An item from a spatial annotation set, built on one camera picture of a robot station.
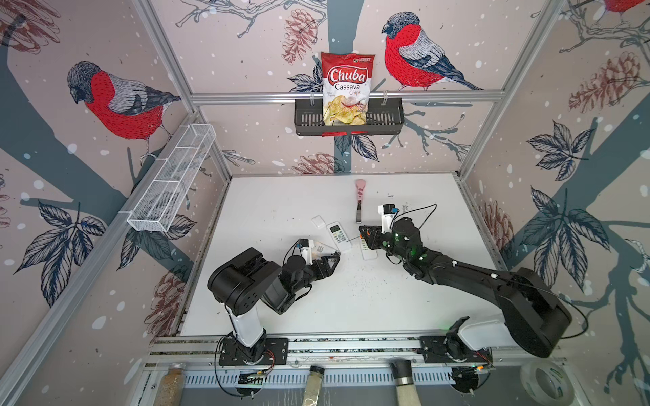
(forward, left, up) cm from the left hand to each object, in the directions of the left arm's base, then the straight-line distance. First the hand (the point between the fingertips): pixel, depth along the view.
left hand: (334, 262), depth 86 cm
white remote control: (+7, +6, -5) cm, 11 cm away
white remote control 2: (+13, -2, -4) cm, 14 cm away
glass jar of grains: (-34, +44, -2) cm, 56 cm away
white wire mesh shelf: (+18, +52, +25) cm, 60 cm away
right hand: (+6, -8, +9) cm, 13 cm away
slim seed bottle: (-36, +6, -2) cm, 36 cm away
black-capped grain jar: (-32, -18, -1) cm, 36 cm away
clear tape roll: (-34, -60, -7) cm, 69 cm away
